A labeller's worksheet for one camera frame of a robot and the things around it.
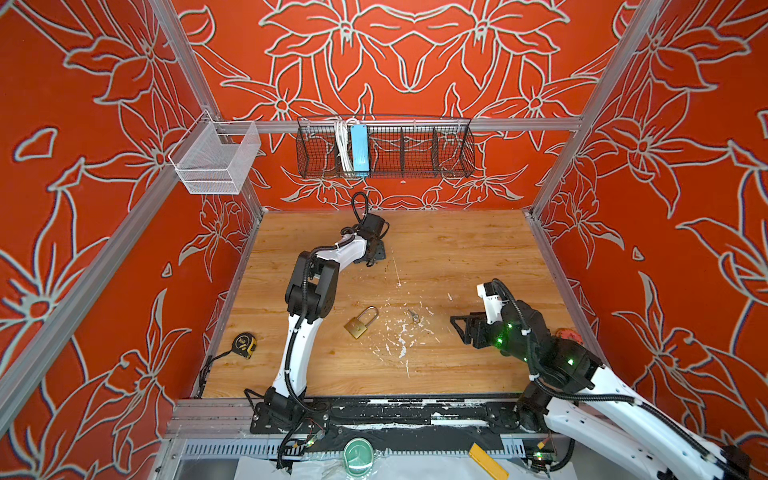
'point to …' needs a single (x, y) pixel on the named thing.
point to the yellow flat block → (487, 464)
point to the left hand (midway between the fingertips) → (372, 250)
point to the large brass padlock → (356, 327)
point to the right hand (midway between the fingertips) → (455, 317)
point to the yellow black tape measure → (244, 344)
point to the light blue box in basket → (360, 155)
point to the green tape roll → (358, 457)
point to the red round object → (568, 334)
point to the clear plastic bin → (216, 157)
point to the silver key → (415, 316)
